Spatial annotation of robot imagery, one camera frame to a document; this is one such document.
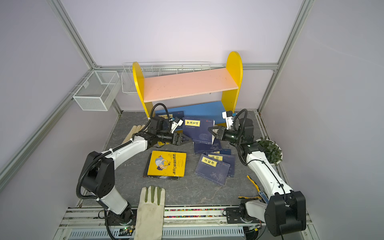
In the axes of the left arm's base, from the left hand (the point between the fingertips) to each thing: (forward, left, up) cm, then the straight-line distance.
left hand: (188, 141), depth 80 cm
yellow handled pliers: (-21, -37, -18) cm, 46 cm away
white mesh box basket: (+38, +58, +7) cm, 70 cm away
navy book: (-9, -13, -18) cm, 24 cm away
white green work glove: (-31, +21, -17) cm, 41 cm away
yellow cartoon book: (-6, +13, -14) cm, 20 cm away
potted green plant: (-9, -43, 0) cm, 44 cm away
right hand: (+1, -10, +8) cm, 13 cm away
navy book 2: (-4, -24, -17) cm, 29 cm away
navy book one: (+6, -8, -17) cm, 19 cm away
